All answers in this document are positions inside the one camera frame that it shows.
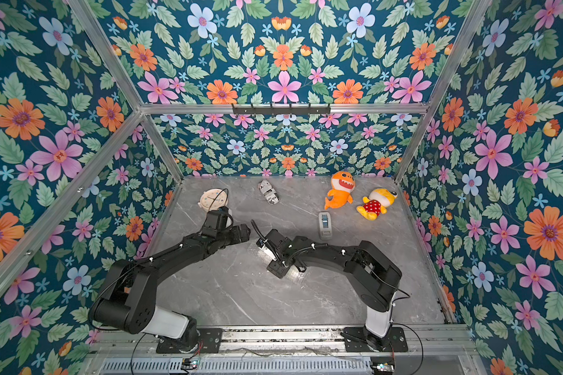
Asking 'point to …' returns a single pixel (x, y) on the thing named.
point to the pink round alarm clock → (213, 198)
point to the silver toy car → (269, 193)
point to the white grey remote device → (325, 225)
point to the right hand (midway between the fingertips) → (284, 255)
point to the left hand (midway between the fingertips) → (244, 230)
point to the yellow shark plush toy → (377, 203)
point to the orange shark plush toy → (342, 184)
